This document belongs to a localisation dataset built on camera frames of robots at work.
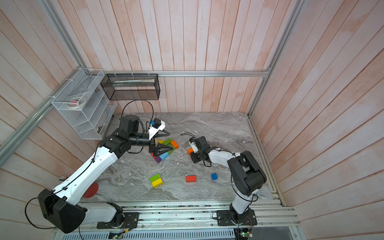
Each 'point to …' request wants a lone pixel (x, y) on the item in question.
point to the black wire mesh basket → (131, 86)
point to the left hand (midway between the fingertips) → (169, 142)
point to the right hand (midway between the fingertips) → (194, 154)
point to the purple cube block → (158, 159)
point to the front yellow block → (157, 183)
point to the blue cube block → (214, 176)
